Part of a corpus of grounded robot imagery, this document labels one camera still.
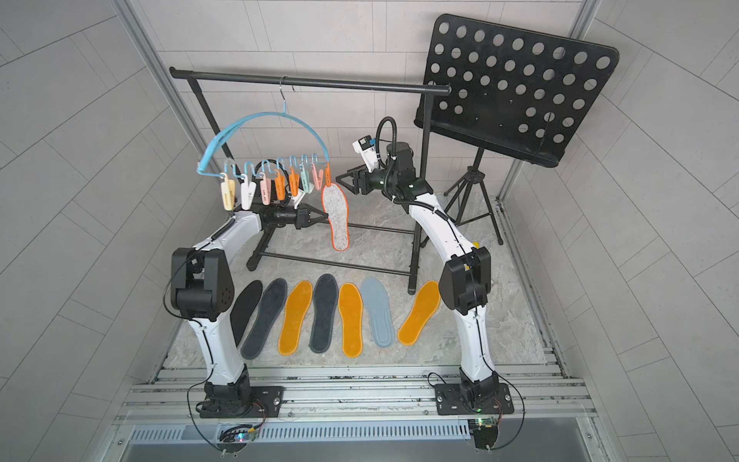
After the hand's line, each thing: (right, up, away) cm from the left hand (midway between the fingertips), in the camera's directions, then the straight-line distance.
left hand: (328, 214), depth 89 cm
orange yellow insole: (+7, -29, -2) cm, 30 cm away
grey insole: (-1, -26, 0) cm, 26 cm away
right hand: (+7, +10, -9) cm, 15 cm away
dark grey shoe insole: (-17, -28, -2) cm, 33 cm away
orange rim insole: (+3, +4, -4) cm, 6 cm away
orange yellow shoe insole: (-9, -27, 0) cm, 29 cm away
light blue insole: (+15, -27, +1) cm, 31 cm away
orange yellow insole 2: (+31, -27, +1) cm, 42 cm away
